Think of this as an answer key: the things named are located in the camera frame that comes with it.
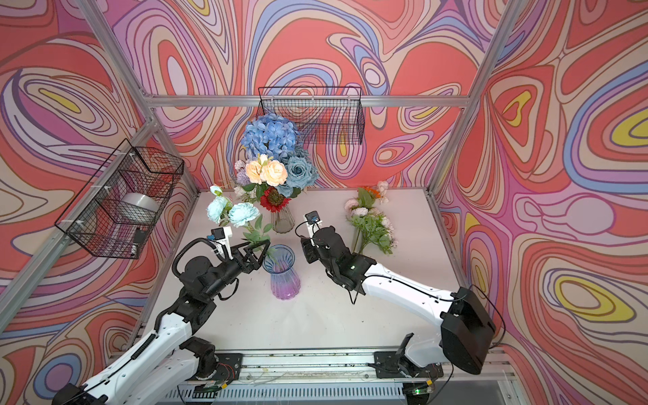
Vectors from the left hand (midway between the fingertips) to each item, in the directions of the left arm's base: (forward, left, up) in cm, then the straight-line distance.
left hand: (265, 245), depth 72 cm
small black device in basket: (+2, +38, +1) cm, 38 cm away
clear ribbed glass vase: (+25, +1, -21) cm, 33 cm away
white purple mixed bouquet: (+20, +9, +7) cm, 23 cm away
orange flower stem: (+36, -35, -16) cm, 53 cm away
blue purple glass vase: (-2, -4, -20) cm, 21 cm away
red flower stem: (+16, 0, +2) cm, 16 cm away
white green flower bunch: (+18, -36, -15) cm, 43 cm away
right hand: (+5, -13, -4) cm, 14 cm away
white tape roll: (+11, +37, +8) cm, 39 cm away
